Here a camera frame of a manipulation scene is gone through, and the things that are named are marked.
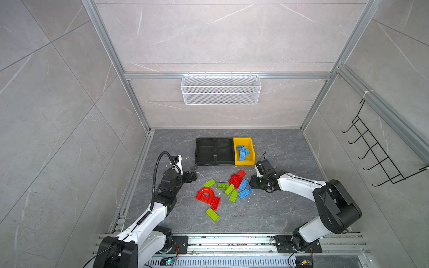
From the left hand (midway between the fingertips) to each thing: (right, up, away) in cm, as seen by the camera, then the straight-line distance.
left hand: (188, 161), depth 84 cm
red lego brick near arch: (+14, -22, +1) cm, 26 cm away
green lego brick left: (+11, -13, +9) cm, 19 cm away
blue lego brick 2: (+30, -13, +7) cm, 33 cm away
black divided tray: (+13, +5, +14) cm, 20 cm away
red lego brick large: (+26, -11, +9) cm, 30 cm away
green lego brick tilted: (+21, -15, +4) cm, 27 cm away
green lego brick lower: (+24, -19, +4) cm, 31 cm away
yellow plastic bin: (+35, 0, +19) cm, 40 cm away
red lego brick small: (+29, -8, +12) cm, 33 cm away
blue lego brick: (+34, +4, +20) cm, 39 cm away
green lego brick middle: (+18, -14, +7) cm, 24 cm away
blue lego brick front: (+31, +2, +18) cm, 35 cm away
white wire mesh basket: (+17, +43, +17) cm, 49 cm away
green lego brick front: (+13, -26, -4) cm, 29 cm away
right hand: (+35, -13, +10) cm, 38 cm away
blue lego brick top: (+30, +7, +21) cm, 37 cm away
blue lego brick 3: (+29, -18, +4) cm, 35 cm away
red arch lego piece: (+8, -18, +3) cm, 21 cm away
